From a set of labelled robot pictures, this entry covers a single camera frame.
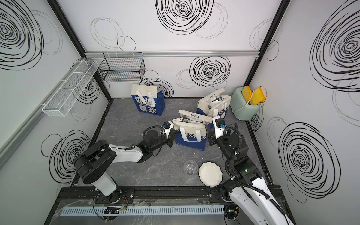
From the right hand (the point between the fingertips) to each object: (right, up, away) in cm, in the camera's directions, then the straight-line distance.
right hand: (211, 123), depth 65 cm
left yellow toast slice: (+31, +19, +31) cm, 48 cm away
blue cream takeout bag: (-9, -4, +9) cm, 14 cm away
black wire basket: (-76, +52, +79) cm, 121 cm away
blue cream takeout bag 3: (-38, +14, +31) cm, 51 cm away
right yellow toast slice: (+39, +16, +30) cm, 51 cm away
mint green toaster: (+28, +6, +32) cm, 43 cm away
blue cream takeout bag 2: (+7, +10, +18) cm, 22 cm away
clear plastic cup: (-9, -28, +17) cm, 34 cm away
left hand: (-16, -6, +18) cm, 25 cm away
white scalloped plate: (+3, -31, +15) cm, 34 cm away
